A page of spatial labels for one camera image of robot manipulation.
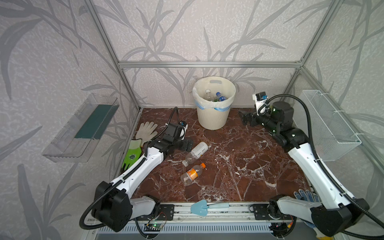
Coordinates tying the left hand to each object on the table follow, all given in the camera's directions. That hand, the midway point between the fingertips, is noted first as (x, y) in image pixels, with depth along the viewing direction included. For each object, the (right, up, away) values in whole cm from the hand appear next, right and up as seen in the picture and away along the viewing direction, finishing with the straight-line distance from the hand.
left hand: (188, 136), depth 83 cm
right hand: (+30, +17, -12) cm, 37 cm away
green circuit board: (-16, -43, -11) cm, 47 cm away
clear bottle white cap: (+13, +26, +22) cm, 36 cm away
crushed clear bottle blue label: (+21, +24, +18) cm, 37 cm away
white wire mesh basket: (+62, +2, -22) cm, 66 cm away
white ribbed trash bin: (+14, +10, +17) cm, 24 cm away
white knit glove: (-32, +1, +21) cm, 38 cm away
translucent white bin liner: (+23, +33, +19) cm, 45 cm away
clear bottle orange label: (0, -24, +2) cm, 24 cm away
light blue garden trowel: (+7, -34, -9) cm, 36 cm away
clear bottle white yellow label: (+2, -13, +8) cm, 16 cm away
